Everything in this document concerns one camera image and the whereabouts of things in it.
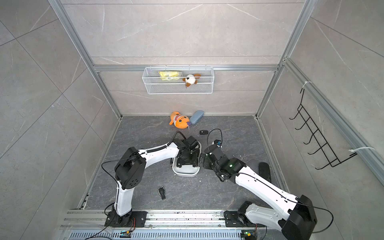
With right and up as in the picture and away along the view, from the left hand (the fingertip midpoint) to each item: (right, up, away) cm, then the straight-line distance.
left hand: (196, 161), depth 90 cm
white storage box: (-5, -5, -2) cm, 8 cm away
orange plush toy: (-11, +25, +16) cm, 31 cm away
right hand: (+6, +3, -12) cm, 13 cm away
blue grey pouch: (+1, +30, +26) cm, 40 cm away
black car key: (+6, +17, +17) cm, 25 cm away
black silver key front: (-19, -16, -9) cm, 26 cm away
